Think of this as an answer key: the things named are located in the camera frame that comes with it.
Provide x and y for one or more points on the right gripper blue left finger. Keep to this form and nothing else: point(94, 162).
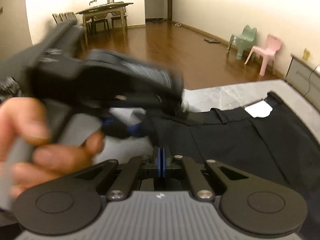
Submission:
point(135, 171)

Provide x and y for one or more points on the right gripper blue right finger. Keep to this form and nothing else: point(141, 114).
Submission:
point(185, 171)

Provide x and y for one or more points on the black trousers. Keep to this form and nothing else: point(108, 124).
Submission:
point(279, 147)

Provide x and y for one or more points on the person's left hand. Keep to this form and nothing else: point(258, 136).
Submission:
point(26, 118)

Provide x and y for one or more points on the wooden dining table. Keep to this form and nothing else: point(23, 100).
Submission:
point(100, 12)

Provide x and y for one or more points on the remote control on floor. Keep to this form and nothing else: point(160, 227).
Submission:
point(212, 40)

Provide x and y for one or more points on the green plastic child chair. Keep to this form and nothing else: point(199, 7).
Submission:
point(246, 40)

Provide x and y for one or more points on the long grey TV cabinet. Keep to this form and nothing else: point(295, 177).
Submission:
point(304, 77)

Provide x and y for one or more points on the pink plastic child chair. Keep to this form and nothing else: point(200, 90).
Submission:
point(273, 45)

